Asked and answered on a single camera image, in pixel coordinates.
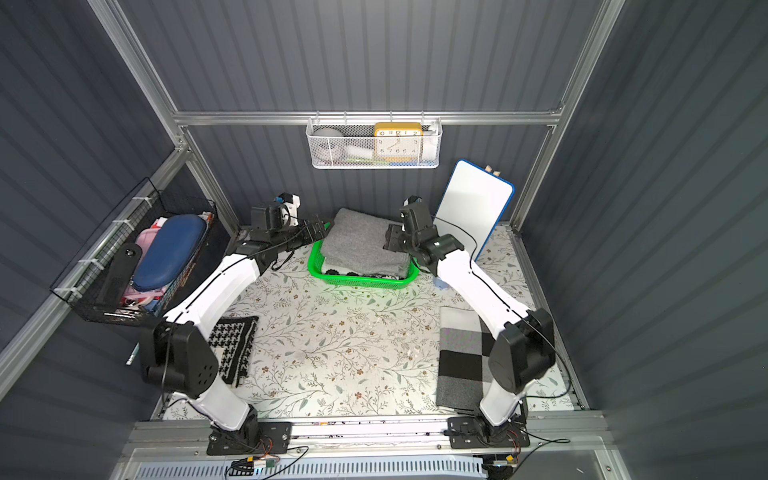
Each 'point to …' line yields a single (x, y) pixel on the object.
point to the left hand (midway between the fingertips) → (328, 226)
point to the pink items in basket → (135, 296)
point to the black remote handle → (119, 275)
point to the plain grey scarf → (356, 239)
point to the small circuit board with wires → (246, 466)
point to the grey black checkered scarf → (465, 347)
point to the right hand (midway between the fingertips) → (401, 231)
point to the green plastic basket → (318, 268)
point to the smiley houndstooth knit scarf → (328, 269)
